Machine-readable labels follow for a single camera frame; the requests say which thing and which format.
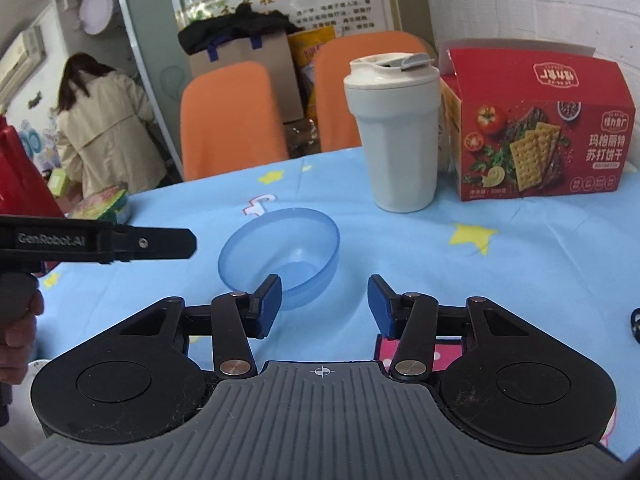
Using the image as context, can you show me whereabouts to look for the orange chair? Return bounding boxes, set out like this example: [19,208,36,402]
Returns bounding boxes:
[179,61,291,182]
[313,30,442,154]

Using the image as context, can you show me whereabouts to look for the red cracker box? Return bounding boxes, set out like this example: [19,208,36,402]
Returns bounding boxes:
[439,42,638,203]

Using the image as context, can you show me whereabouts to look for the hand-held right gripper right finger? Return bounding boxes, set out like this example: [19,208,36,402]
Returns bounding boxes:
[367,274,598,381]

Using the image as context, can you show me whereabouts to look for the blue plastic bowl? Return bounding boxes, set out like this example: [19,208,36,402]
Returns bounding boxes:
[217,208,342,312]

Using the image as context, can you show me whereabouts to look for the blue cartoon tablecloth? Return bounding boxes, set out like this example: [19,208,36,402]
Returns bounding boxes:
[30,145,640,461]

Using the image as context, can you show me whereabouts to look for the person's left hand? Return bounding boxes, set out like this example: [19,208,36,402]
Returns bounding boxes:
[0,290,47,387]

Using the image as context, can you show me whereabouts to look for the yellow snack packet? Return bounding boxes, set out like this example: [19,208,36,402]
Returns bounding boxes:
[288,25,337,117]

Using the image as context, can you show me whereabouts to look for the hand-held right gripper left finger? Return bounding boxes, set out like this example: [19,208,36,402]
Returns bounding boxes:
[50,274,284,380]

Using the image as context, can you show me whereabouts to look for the green instant noodle bowl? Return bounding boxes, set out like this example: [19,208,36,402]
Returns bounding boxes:
[66,185,133,224]

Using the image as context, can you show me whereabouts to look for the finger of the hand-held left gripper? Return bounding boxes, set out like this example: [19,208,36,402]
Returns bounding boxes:
[112,226,198,262]

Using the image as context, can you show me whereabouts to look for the black cloth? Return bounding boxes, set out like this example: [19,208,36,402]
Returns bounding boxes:
[178,9,304,57]

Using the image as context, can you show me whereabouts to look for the white tumbler with lid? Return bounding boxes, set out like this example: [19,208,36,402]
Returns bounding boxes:
[342,52,442,214]

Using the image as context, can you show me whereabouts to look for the round wall lamp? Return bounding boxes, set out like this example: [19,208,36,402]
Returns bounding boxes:
[79,0,116,35]

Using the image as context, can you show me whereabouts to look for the wall air conditioner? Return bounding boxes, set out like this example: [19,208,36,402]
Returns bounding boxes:
[0,24,47,107]

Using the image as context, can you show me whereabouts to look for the brown paper bag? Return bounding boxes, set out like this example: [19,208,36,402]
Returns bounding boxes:
[187,30,307,125]

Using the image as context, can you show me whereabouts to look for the red thermos jug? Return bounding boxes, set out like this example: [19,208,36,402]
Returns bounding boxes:
[0,115,67,277]

